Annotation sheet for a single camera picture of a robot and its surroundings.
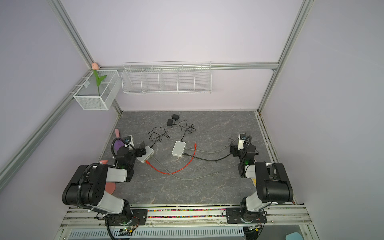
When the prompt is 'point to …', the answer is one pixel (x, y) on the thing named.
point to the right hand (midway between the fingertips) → (239, 142)
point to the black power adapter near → (170, 122)
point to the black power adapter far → (175, 117)
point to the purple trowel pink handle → (118, 143)
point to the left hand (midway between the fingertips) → (136, 143)
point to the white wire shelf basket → (170, 77)
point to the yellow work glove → (254, 181)
